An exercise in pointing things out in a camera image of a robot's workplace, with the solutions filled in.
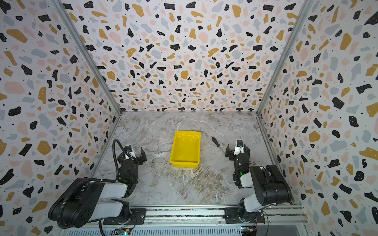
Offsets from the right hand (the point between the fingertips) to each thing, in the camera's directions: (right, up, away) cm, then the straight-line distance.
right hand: (236, 142), depth 90 cm
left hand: (-62, -3, -4) cm, 62 cm away
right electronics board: (+1, -41, -18) cm, 45 cm away
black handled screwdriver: (-12, -1, +13) cm, 18 cm away
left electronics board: (-60, -40, -20) cm, 75 cm away
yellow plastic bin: (-32, -7, +11) cm, 34 cm away
